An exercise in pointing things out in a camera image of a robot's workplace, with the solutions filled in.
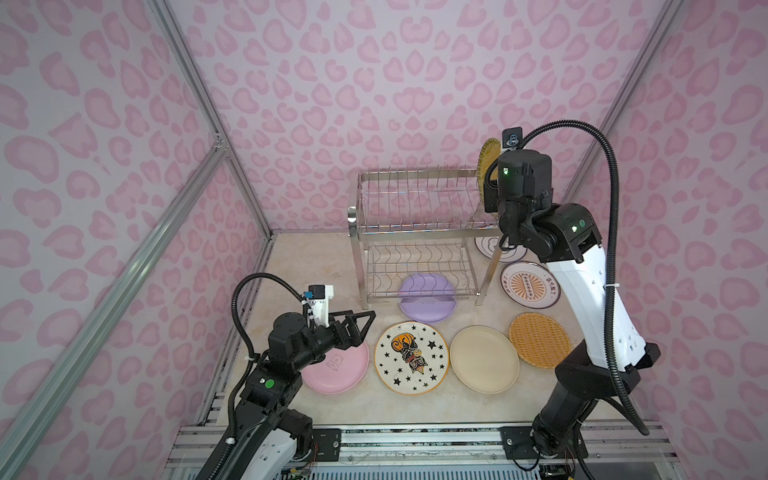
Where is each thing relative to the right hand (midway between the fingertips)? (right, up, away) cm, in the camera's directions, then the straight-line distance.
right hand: (510, 171), depth 61 cm
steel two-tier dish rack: (-17, -12, +13) cm, 24 cm away
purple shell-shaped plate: (-13, -31, +39) cm, 51 cm away
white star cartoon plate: (-19, -47, +26) cm, 56 cm away
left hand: (-30, -30, +8) cm, 43 cm away
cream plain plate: (+3, -48, +27) cm, 55 cm away
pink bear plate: (-39, -50, +25) cm, 68 cm away
